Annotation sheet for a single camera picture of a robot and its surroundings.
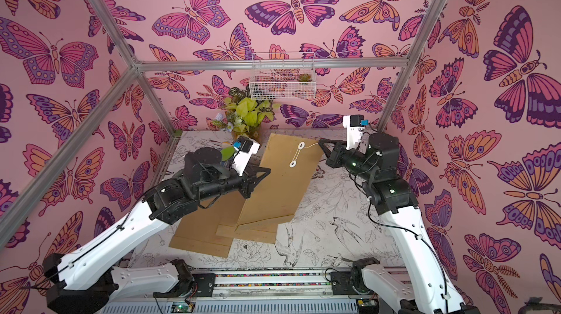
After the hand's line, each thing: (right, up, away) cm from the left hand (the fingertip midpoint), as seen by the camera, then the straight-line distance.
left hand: (271, 169), depth 60 cm
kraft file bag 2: (-5, -27, +27) cm, 39 cm away
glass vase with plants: (-14, +20, +35) cm, 43 cm away
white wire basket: (+3, +38, +35) cm, 52 cm away
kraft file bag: (-30, -26, +23) cm, 46 cm away
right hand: (+15, +8, +3) cm, 17 cm away
